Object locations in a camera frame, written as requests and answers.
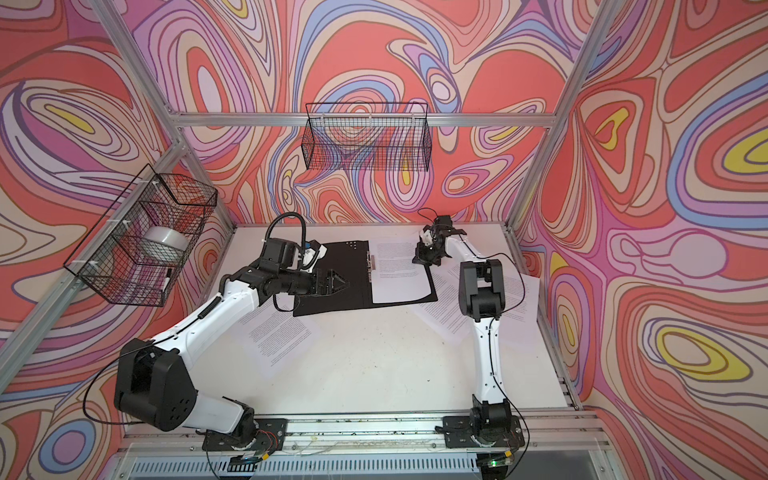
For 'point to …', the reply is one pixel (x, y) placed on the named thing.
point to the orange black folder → (350, 260)
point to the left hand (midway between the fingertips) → (340, 283)
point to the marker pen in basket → (167, 279)
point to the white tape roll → (167, 236)
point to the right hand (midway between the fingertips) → (416, 263)
